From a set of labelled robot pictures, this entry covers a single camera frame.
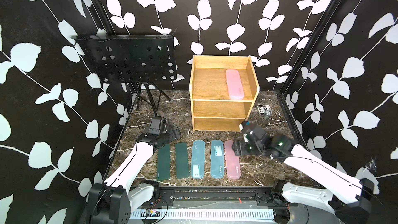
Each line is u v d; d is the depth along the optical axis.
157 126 0.64
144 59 0.72
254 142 0.54
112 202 0.39
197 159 0.87
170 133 0.75
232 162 0.86
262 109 1.08
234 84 0.78
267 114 1.02
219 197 0.75
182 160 0.86
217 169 0.83
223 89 0.78
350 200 0.40
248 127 0.53
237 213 0.70
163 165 0.83
